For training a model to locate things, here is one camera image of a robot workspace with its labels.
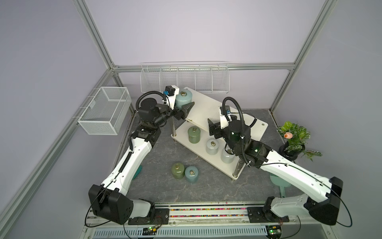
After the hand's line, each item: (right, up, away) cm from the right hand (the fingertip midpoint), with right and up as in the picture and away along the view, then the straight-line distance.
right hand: (217, 117), depth 67 cm
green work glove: (-45, -32, +21) cm, 60 cm away
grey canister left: (-1, -16, +16) cm, 22 cm away
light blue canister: (-12, -30, +12) cm, 35 cm away
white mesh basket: (-61, +3, +15) cm, 63 cm away
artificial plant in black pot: (+39, -10, +4) cm, 40 cm away
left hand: (-14, +8, -1) cm, 16 cm away
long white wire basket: (-2, +30, +35) cm, 46 cm away
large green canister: (-20, -29, +15) cm, 39 cm away
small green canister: (-11, -9, +22) cm, 26 cm away
